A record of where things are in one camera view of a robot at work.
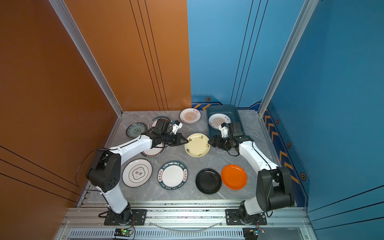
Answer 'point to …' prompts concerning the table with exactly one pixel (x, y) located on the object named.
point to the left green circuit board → (122, 232)
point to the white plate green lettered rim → (172, 175)
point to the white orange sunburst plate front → (216, 119)
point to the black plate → (208, 181)
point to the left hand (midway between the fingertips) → (188, 140)
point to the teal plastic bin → (231, 110)
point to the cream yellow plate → (197, 145)
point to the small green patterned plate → (134, 130)
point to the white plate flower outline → (136, 172)
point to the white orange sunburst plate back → (190, 115)
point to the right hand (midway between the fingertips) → (211, 143)
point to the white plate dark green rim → (153, 123)
